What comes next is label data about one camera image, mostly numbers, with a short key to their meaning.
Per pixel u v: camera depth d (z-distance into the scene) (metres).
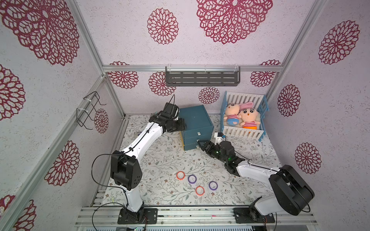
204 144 0.78
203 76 0.92
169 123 0.61
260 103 1.10
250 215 0.67
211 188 0.83
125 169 0.46
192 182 0.85
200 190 0.82
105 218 0.74
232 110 1.06
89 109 0.79
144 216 0.72
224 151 0.67
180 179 0.86
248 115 1.00
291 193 0.43
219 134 0.81
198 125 0.86
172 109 0.67
